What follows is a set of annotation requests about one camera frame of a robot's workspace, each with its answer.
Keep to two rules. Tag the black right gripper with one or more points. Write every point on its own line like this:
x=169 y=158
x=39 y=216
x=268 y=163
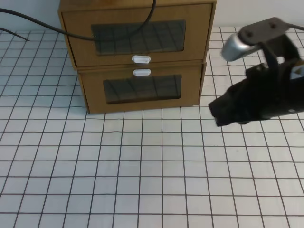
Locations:
x=266 y=92

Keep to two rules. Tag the brown cardboard shoebox drawer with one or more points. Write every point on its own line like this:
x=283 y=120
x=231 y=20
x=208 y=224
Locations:
x=137 y=40

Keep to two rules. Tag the lower brown cardboard shoebox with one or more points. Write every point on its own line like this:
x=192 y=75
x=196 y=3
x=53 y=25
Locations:
x=115 y=89

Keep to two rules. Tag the white grid tablecloth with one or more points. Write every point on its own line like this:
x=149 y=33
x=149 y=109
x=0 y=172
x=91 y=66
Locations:
x=61 y=167

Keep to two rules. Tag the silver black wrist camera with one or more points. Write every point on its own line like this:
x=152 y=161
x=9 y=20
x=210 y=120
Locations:
x=268 y=35

